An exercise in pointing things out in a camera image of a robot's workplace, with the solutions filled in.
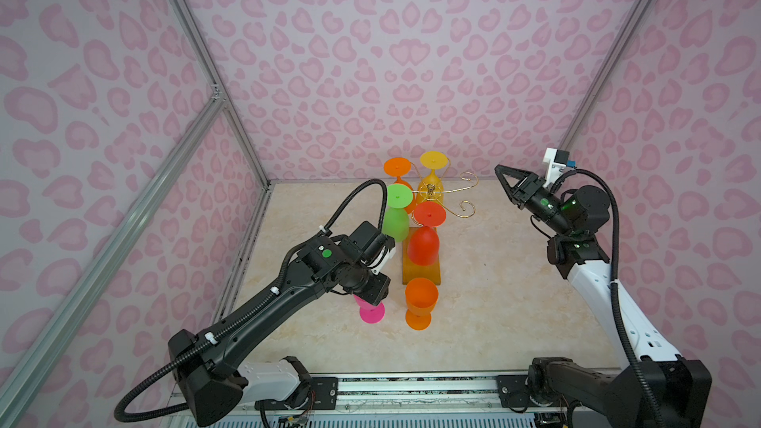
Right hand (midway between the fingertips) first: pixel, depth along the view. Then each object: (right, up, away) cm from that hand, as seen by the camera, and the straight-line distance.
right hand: (499, 171), depth 65 cm
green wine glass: (-22, -12, +12) cm, 28 cm away
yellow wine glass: (-12, +5, +15) cm, 20 cm away
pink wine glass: (-30, -39, +21) cm, 53 cm away
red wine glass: (-15, -17, +10) cm, 25 cm away
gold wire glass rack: (-14, -3, +9) cm, 16 cm away
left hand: (-26, -27, +5) cm, 37 cm away
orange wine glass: (-16, -30, +10) cm, 36 cm away
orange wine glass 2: (-21, +3, +14) cm, 25 cm away
